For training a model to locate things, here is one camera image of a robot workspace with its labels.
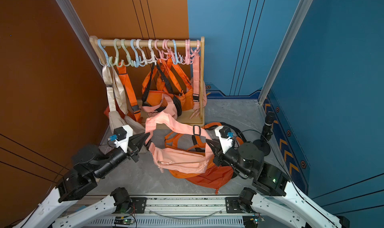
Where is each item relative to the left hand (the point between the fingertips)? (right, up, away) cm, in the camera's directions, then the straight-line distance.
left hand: (149, 131), depth 57 cm
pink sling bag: (+9, -16, +16) cm, 25 cm away
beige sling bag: (-24, +5, +26) cm, 36 cm away
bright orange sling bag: (+1, -9, +38) cm, 39 cm away
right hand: (+23, -4, +3) cm, 23 cm away
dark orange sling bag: (+28, -27, +21) cm, 44 cm away
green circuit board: (-18, -45, +16) cm, 51 cm away
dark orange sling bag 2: (+24, -11, +5) cm, 27 cm away
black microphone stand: (+61, -12, +38) cm, 73 cm away
